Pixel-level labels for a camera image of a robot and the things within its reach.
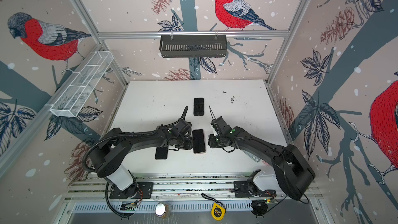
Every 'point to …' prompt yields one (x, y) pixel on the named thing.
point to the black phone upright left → (161, 153)
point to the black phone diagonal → (198, 106)
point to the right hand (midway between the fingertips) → (208, 145)
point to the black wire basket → (193, 46)
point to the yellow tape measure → (218, 210)
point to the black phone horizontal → (199, 146)
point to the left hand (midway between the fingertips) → (194, 147)
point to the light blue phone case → (254, 157)
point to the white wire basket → (74, 96)
